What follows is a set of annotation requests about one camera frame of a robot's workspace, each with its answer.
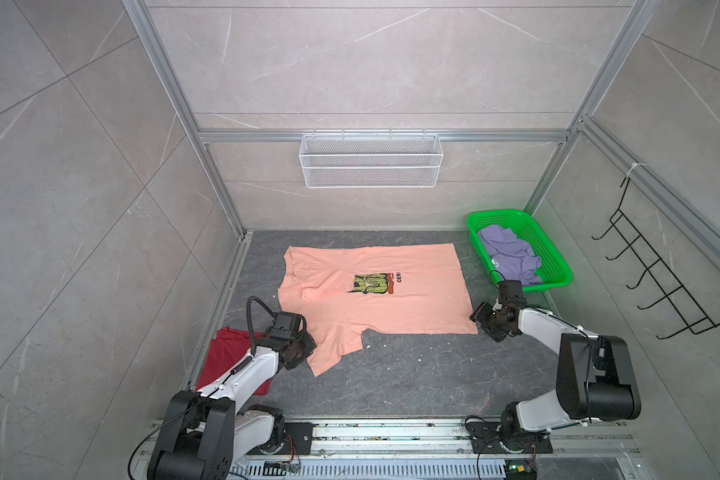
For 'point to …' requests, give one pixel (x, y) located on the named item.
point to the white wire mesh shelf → (373, 160)
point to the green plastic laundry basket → (554, 272)
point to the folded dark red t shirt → (226, 349)
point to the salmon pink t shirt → (343, 292)
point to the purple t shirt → (511, 256)
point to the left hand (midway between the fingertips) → (311, 338)
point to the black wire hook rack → (680, 309)
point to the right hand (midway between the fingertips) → (476, 317)
